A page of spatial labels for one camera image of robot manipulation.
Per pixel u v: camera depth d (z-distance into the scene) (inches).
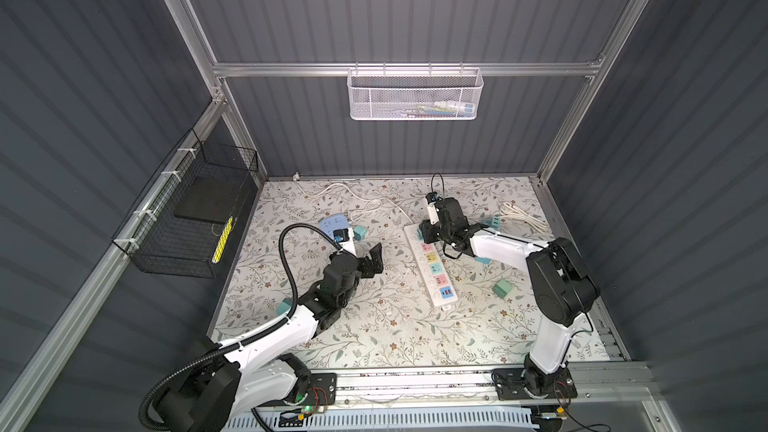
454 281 36.2
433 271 36.0
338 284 23.8
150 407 15.4
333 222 41.3
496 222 38.8
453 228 29.1
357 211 42.7
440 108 36.1
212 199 29.4
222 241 27.3
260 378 21.7
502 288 34.7
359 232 40.0
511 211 42.3
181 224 28.5
